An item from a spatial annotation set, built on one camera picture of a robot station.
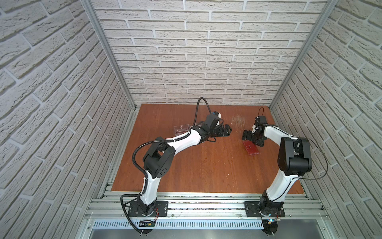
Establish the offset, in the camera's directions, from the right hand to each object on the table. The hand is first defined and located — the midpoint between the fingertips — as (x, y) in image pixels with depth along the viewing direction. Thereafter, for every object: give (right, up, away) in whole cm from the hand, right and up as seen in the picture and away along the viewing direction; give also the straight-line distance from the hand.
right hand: (248, 138), depth 98 cm
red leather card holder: (0, -6, -4) cm, 7 cm away
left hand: (-17, +7, -11) cm, 21 cm away
